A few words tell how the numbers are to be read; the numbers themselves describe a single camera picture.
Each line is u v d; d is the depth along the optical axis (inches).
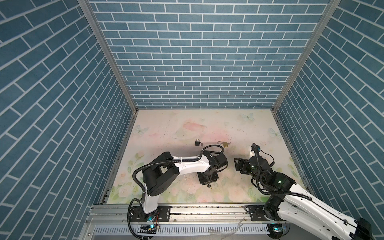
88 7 27.8
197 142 39.9
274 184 21.4
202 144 39.2
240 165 27.9
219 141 40.1
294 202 20.1
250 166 23.5
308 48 33.5
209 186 32.5
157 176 18.4
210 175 28.4
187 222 28.4
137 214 28.4
